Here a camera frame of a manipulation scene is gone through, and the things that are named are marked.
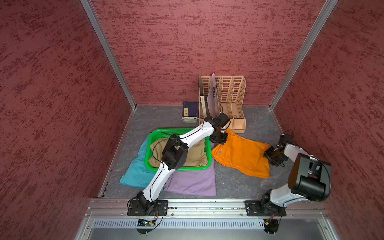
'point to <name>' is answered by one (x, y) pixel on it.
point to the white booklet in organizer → (203, 106)
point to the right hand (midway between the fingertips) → (263, 157)
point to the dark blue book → (190, 109)
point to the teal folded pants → (137, 174)
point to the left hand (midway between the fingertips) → (222, 144)
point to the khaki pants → (196, 156)
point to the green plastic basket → (156, 133)
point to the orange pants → (246, 155)
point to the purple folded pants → (200, 182)
